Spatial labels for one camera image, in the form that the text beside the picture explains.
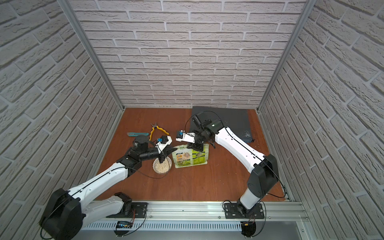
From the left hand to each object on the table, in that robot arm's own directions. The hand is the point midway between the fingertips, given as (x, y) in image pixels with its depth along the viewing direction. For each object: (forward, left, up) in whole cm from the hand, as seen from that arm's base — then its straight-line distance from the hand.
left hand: (174, 143), depth 77 cm
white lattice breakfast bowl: (-7, +8, -14) cm, 18 cm away
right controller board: (-36, -37, -18) cm, 55 cm away
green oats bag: (-4, -5, -7) cm, 9 cm away
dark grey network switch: (+33, -45, -19) cm, 59 cm away
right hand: (-1, -6, 0) cm, 6 cm away
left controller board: (-34, +23, -20) cm, 45 cm away
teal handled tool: (+19, +35, -19) cm, 44 cm away
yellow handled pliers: (+25, +18, -18) cm, 36 cm away
